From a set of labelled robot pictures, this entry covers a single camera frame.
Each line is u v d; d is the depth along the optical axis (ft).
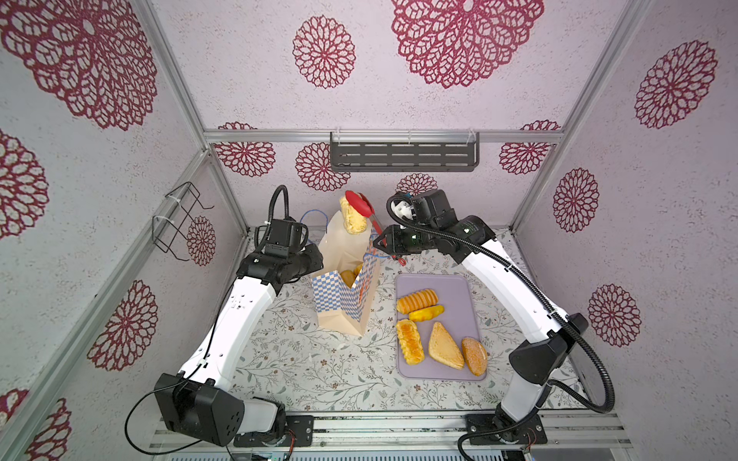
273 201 1.88
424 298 3.11
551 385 1.69
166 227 2.40
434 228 1.76
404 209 2.15
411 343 2.80
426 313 2.98
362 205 2.41
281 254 1.84
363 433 2.46
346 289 2.37
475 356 2.67
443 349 2.75
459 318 3.10
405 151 3.04
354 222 2.45
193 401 1.24
